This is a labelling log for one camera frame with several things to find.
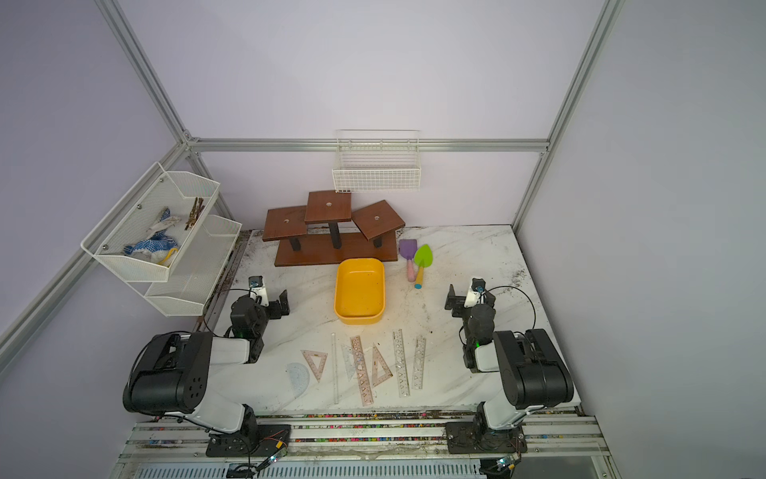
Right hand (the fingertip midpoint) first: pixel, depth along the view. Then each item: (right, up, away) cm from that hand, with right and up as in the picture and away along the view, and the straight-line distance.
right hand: (467, 290), depth 93 cm
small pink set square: (-46, -23, -7) cm, 52 cm away
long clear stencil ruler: (-21, -22, -7) cm, 31 cm away
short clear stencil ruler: (-16, -21, -6) cm, 27 cm away
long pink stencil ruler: (-32, -25, -9) cm, 42 cm away
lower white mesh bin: (-87, +6, +2) cm, 88 cm away
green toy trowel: (-11, +10, +20) cm, 26 cm away
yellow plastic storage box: (-34, -1, +6) cm, 35 cm away
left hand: (-63, -2, +2) cm, 63 cm away
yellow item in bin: (-78, +11, -21) cm, 82 cm away
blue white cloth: (-81, +13, -21) cm, 85 cm away
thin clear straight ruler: (-41, -22, -7) cm, 47 cm away
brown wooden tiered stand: (-47, +20, +12) cm, 52 cm away
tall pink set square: (-28, -20, -4) cm, 35 cm away
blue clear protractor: (-52, -26, -9) cm, 58 cm away
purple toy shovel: (-17, +14, +22) cm, 31 cm away
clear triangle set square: (-37, -21, -4) cm, 42 cm away
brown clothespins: (-79, +24, -11) cm, 83 cm away
